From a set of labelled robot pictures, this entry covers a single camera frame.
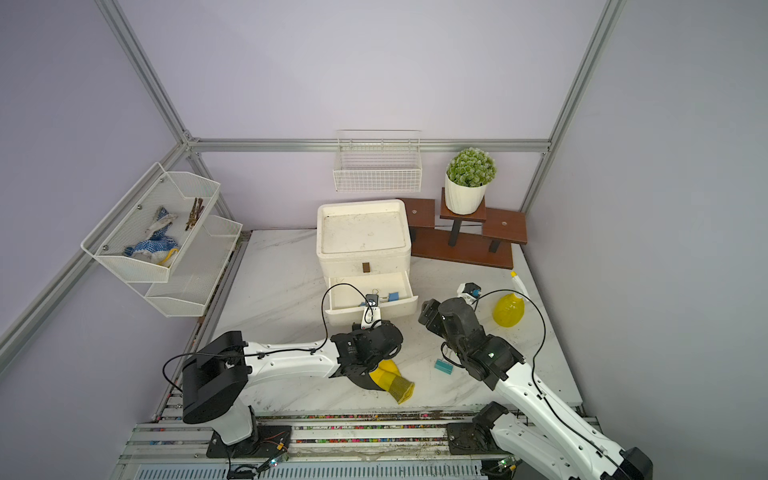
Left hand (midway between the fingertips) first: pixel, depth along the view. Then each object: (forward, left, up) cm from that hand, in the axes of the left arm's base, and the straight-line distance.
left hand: (377, 318), depth 85 cm
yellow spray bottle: (+7, -42, -7) cm, 43 cm away
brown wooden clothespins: (+21, +51, +22) cm, 59 cm away
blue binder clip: (+8, -5, -1) cm, 10 cm away
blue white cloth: (+7, +52, +23) cm, 58 cm away
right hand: (-2, -16, +7) cm, 17 cm away
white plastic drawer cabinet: (+15, +4, +14) cm, 21 cm away
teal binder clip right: (-10, -19, -10) cm, 24 cm away
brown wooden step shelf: (+28, -35, +5) cm, 45 cm away
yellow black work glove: (-13, -3, -9) cm, 16 cm away
